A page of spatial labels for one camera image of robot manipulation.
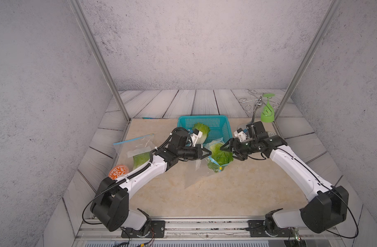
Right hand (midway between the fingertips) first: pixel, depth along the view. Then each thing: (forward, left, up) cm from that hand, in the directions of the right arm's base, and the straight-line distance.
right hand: (224, 151), depth 75 cm
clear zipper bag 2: (+7, +49, -12) cm, 51 cm away
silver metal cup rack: (+30, -23, +5) cm, 38 cm away
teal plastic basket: (+34, -2, -18) cm, 38 cm away
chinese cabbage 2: (-4, +3, +1) cm, 5 cm away
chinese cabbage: (+27, +9, -14) cm, 32 cm away
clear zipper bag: (-4, +11, -9) cm, 15 cm away
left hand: (-2, +6, +1) cm, 6 cm away
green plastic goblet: (+21, -25, +4) cm, 33 cm away
